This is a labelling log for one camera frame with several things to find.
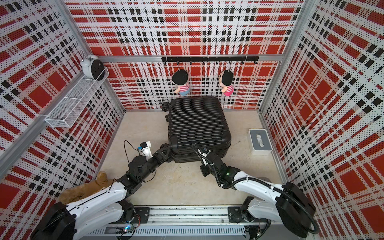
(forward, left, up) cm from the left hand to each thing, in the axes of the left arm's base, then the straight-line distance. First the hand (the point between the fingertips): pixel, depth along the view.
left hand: (173, 150), depth 81 cm
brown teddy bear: (-21, +47, -5) cm, 52 cm away
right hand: (-3, -17, -7) cm, 19 cm away
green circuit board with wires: (-34, +19, -14) cm, 42 cm away
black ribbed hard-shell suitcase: (+16, -14, +5) cm, 22 cm away
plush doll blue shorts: (+42, -2, +18) cm, 45 cm away
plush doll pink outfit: (+41, -31, +17) cm, 54 cm away
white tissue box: (+12, -54, -11) cm, 56 cm away
